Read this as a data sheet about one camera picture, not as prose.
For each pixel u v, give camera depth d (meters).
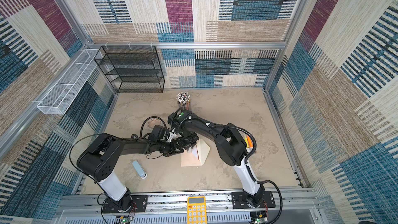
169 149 0.81
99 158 0.48
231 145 0.52
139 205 0.73
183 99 0.91
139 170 0.81
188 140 0.75
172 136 0.79
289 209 0.74
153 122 1.02
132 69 1.08
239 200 0.74
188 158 0.87
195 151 0.89
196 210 0.71
